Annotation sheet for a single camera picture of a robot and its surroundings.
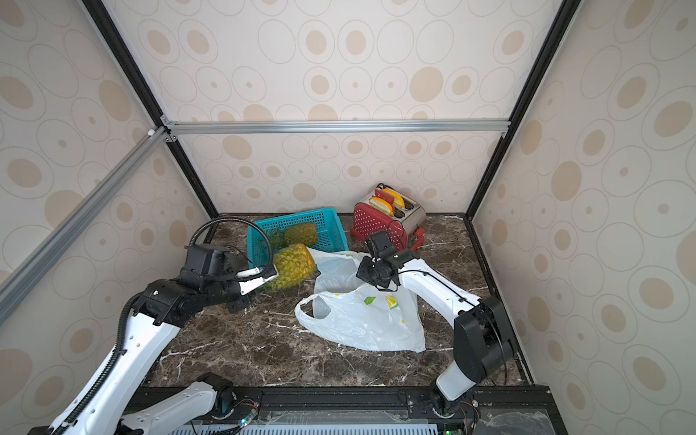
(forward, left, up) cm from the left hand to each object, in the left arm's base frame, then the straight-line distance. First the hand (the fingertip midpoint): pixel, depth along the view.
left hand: (263, 280), depth 70 cm
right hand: (+9, -25, -13) cm, 29 cm away
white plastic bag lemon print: (-2, -23, -11) cm, 25 cm away
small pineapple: (+30, -5, -17) cm, 35 cm away
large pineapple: (0, -9, +7) cm, 12 cm away
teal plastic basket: (+36, -14, -25) cm, 46 cm away
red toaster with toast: (+32, -37, -6) cm, 49 cm away
